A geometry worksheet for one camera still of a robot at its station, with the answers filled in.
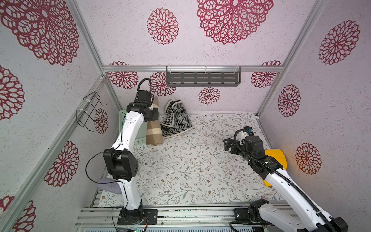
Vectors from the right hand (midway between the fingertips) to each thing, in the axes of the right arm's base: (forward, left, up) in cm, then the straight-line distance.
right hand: (230, 140), depth 77 cm
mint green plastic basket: (+8, +53, -10) cm, 55 cm away
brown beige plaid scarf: (+3, +43, 0) cm, 43 cm away
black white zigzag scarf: (+27, +32, -15) cm, 44 cm away
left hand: (+16, +44, +2) cm, 47 cm away
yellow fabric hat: (+3, -38, -24) cm, 45 cm away
